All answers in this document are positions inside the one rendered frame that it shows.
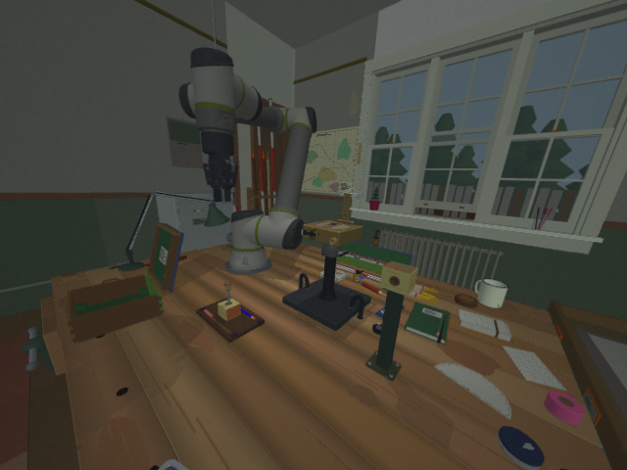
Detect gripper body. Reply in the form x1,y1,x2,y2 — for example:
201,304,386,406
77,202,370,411
199,127,237,168

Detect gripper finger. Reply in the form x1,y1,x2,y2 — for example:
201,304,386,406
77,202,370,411
220,163,239,204
203,164,223,203

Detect brass and wood compass body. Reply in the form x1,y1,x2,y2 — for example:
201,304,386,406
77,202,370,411
303,219,364,246

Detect black compass stand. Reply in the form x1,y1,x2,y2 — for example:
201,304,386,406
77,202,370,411
282,242,366,332

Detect tan wooden holster block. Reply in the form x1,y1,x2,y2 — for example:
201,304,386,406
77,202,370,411
380,260,420,296

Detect green desk lamp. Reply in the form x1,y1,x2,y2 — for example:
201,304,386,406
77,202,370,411
109,190,234,273

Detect wooden rack with red poles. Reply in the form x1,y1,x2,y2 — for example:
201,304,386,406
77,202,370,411
246,96,291,217

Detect dark brown tray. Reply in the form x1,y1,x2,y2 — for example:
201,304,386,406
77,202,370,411
196,300,266,344

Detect open wooden case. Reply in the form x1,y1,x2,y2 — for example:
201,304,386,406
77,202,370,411
68,221,185,345

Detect white scale ruler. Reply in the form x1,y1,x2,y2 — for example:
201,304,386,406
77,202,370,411
319,265,384,284

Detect green cutting mat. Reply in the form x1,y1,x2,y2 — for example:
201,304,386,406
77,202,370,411
337,246,415,276

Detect grey radiator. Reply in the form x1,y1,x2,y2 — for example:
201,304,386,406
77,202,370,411
378,228,506,291

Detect green notebook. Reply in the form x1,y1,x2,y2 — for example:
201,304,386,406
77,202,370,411
403,300,452,345

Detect grey bench vise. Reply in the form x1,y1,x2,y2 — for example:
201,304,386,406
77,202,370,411
21,326,53,374

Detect white framed window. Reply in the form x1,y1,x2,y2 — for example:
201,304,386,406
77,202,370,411
350,19,627,255

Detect white mug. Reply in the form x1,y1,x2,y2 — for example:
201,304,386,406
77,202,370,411
472,278,511,310

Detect white banded paper pad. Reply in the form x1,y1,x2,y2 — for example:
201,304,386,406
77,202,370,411
458,307,513,343

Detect white half round protractor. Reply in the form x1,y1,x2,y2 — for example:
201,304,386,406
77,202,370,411
432,361,513,421

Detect white paper sheet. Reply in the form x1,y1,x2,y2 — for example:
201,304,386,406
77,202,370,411
503,344,567,392

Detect dark blue round disc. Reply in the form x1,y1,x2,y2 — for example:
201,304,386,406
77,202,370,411
497,425,547,469

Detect pink tape roll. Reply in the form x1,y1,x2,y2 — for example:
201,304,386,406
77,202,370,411
543,389,588,427

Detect green wall calendar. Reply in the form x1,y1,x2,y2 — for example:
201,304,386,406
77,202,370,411
166,116,205,170

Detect wall map poster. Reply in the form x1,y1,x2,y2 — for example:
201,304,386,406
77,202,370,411
302,125,363,198

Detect green post with foot plate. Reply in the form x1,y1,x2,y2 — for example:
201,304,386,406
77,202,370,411
366,288,404,381

